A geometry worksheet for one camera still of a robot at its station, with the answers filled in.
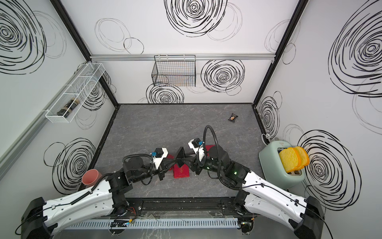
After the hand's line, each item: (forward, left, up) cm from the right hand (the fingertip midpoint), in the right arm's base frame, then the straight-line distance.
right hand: (185, 158), depth 67 cm
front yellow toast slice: (+3, -50, -3) cm, 50 cm away
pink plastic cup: (-6, +48, -12) cm, 50 cm away
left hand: (-1, +4, -1) cm, 4 cm away
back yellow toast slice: (+3, -55, -1) cm, 56 cm away
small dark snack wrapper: (+43, -32, -22) cm, 58 cm away
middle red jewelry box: (0, +3, -19) cm, 19 cm away
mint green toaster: (0, -43, -8) cm, 43 cm away
